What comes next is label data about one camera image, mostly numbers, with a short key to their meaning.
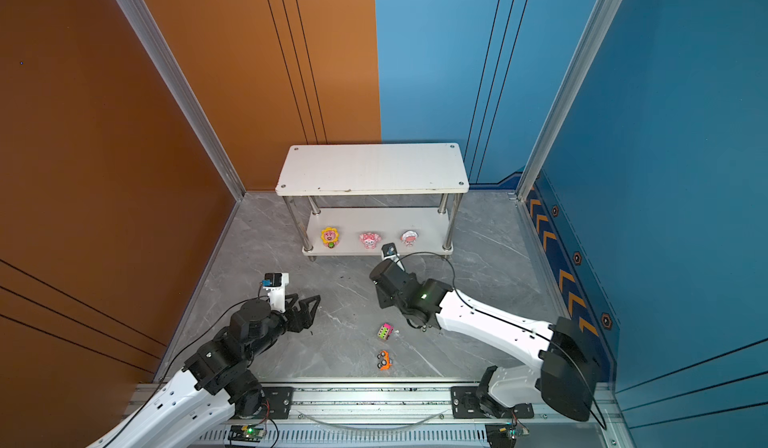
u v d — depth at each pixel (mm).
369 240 915
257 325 570
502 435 705
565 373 393
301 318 682
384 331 827
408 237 929
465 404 724
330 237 939
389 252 682
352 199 1194
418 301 550
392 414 725
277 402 742
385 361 774
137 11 738
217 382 534
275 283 657
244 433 710
